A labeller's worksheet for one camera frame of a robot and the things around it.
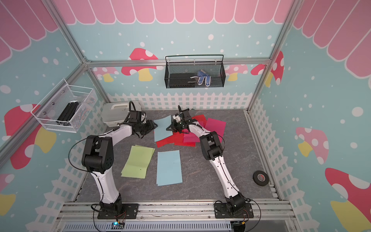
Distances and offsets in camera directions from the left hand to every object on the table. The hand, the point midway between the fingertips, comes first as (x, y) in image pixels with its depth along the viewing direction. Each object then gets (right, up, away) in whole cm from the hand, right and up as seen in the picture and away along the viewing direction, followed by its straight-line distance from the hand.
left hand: (155, 128), depth 100 cm
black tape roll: (+66, -29, -15) cm, 74 cm away
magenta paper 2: (+46, +1, +13) cm, 48 cm away
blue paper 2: (+11, -25, -10) cm, 29 cm away
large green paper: (-9, -20, -5) cm, 22 cm away
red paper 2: (+16, -7, +2) cm, 18 cm away
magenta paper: (+24, -7, +3) cm, 25 cm away
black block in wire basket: (-35, +8, -30) cm, 47 cm away
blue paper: (+2, -3, +7) cm, 7 cm away
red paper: (+9, -9, +2) cm, 13 cm away
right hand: (+7, 0, +4) cm, 8 cm away
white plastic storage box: (-32, +11, +6) cm, 34 cm away
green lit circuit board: (-13, -49, -27) cm, 57 cm away
